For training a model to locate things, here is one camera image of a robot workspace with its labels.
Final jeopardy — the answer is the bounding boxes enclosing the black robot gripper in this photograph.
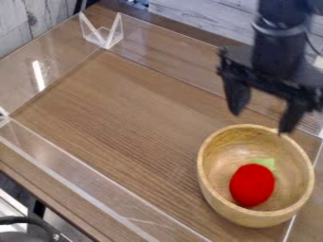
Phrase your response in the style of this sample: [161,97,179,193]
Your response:
[218,45,323,133]

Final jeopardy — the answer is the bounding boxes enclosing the light green block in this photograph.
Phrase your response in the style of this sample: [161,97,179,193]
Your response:
[252,158,276,173]

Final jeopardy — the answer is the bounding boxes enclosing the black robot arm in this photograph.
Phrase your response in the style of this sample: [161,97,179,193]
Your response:
[218,0,323,133]

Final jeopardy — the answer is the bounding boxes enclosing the brown wooden bowl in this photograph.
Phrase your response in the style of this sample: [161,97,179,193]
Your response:
[196,124,314,228]

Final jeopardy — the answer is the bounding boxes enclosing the black metal stand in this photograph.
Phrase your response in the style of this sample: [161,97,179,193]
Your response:
[0,199,73,242]

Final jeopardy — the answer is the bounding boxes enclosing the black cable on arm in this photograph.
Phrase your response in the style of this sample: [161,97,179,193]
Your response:
[304,31,323,58]

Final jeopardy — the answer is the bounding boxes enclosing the clear acrylic corner bracket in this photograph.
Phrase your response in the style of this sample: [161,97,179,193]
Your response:
[79,13,124,50]

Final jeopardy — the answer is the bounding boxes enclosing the clear acrylic tray wall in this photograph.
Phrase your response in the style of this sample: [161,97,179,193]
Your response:
[0,108,211,242]

